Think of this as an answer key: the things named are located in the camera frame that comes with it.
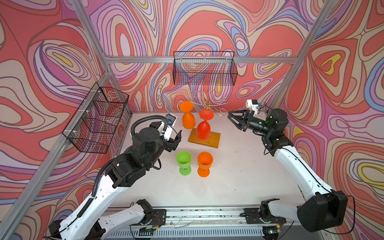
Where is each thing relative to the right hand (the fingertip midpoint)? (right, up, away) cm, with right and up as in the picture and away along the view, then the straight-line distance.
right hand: (227, 119), depth 66 cm
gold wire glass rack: (-6, +9, +15) cm, 18 cm away
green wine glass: (-21, -21, +18) cm, 35 cm away
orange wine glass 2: (-18, 0, +20) cm, 27 cm away
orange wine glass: (-9, -21, +14) cm, 27 cm away
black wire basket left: (-71, -4, +15) cm, 72 cm away
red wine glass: (-9, -5, +15) cm, 19 cm away
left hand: (-24, -3, -6) cm, 25 cm away
